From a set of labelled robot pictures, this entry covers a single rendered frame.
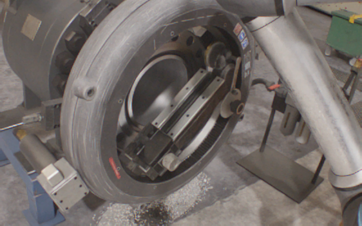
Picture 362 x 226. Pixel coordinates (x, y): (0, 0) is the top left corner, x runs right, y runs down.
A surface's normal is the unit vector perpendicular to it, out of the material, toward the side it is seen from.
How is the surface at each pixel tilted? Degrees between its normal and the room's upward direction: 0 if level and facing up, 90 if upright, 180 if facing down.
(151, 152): 38
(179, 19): 90
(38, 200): 90
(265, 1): 117
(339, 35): 90
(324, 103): 80
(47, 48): 68
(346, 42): 90
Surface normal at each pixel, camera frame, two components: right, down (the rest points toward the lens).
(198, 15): 0.68, 0.43
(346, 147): -0.12, 0.33
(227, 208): 0.13, -0.87
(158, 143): -0.35, -0.52
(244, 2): -0.61, 0.72
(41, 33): -0.57, -0.20
